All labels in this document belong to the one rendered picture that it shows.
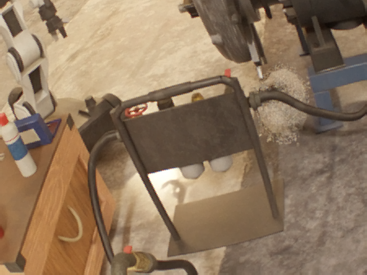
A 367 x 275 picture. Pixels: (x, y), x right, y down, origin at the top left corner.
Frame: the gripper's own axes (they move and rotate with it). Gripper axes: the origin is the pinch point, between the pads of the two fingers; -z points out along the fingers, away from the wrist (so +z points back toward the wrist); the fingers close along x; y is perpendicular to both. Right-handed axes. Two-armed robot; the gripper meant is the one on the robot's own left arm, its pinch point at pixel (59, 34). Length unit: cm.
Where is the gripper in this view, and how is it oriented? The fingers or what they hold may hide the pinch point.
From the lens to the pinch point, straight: 270.1
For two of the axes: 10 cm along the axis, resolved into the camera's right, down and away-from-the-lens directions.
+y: 6.8, -5.6, 4.7
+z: -4.7, -8.3, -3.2
